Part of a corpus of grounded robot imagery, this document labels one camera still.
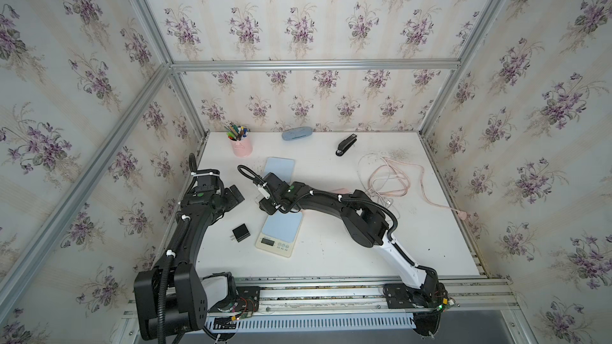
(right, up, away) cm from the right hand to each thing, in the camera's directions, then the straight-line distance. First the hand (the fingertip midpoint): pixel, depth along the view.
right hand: (268, 202), depth 95 cm
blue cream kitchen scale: (+6, -9, -10) cm, 14 cm away
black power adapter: (-8, -9, -10) cm, 16 cm away
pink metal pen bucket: (-13, +23, +11) cm, 28 cm away
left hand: (-12, +2, -10) cm, 16 cm away
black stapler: (+34, +24, +16) cm, 45 cm away
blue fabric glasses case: (+11, +31, +24) cm, 40 cm away
